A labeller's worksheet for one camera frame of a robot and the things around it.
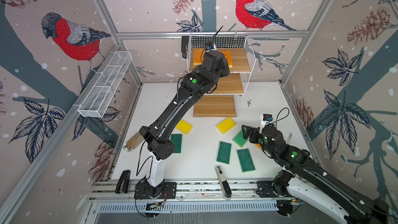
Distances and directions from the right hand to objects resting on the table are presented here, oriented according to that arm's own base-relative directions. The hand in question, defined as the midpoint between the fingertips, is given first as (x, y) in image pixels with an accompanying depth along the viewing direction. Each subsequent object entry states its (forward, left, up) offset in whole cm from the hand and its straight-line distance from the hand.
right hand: (246, 130), depth 77 cm
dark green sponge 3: (-10, -1, -15) cm, 18 cm away
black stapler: (-22, +61, -12) cm, 66 cm away
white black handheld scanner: (-25, +11, -11) cm, 29 cm away
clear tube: (+4, -29, -17) cm, 34 cm away
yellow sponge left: (+9, +36, -15) cm, 40 cm away
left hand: (+17, +13, +29) cm, 36 cm away
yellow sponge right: (+11, +9, -16) cm, 22 cm away
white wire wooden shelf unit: (+31, +11, -15) cm, 36 cm away
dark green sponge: (0, +39, -15) cm, 42 cm away
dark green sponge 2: (-6, +11, -15) cm, 19 cm away
